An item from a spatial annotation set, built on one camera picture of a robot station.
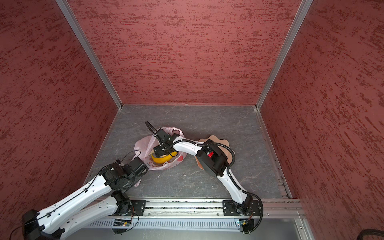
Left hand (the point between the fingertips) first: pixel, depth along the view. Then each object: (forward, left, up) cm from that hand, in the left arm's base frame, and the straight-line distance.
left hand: (135, 182), depth 76 cm
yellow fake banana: (+14, -11, -4) cm, 18 cm away
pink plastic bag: (+18, -2, +7) cm, 19 cm away
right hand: (+19, -10, -5) cm, 21 cm away
